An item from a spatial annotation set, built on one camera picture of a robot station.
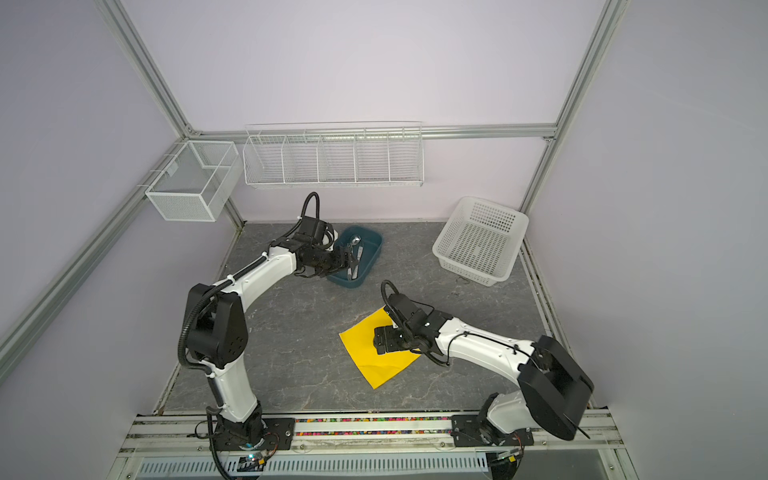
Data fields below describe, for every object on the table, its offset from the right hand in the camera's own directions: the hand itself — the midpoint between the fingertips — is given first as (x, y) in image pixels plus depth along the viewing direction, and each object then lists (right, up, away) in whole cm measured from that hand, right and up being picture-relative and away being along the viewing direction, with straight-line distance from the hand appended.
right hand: (386, 342), depth 83 cm
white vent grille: (-45, -26, -12) cm, 54 cm away
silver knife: (-11, +24, +26) cm, 37 cm away
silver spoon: (-13, +29, +29) cm, 43 cm away
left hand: (-11, +21, +8) cm, 25 cm away
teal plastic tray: (-6, +29, +29) cm, 41 cm away
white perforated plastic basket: (+30, +29, +16) cm, 45 cm away
